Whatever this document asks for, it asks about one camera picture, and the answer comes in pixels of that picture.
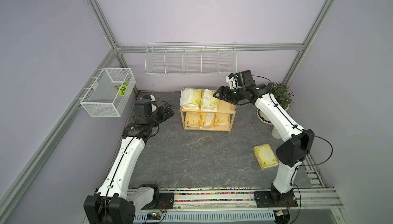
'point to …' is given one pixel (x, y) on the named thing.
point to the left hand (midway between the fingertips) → (170, 110)
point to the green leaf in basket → (122, 88)
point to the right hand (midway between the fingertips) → (218, 95)
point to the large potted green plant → (282, 94)
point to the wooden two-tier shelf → (223, 107)
